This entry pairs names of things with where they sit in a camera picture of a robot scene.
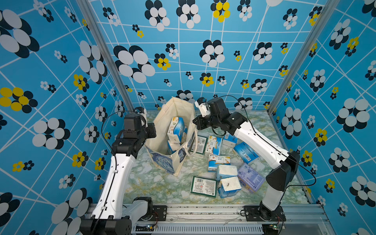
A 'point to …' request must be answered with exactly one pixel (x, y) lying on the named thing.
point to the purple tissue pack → (250, 178)
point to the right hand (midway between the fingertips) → (195, 119)
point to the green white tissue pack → (201, 144)
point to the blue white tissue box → (177, 128)
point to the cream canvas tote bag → (157, 138)
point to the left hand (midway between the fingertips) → (153, 123)
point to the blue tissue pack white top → (228, 187)
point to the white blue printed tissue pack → (214, 145)
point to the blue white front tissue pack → (173, 147)
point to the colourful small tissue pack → (214, 161)
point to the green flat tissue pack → (203, 186)
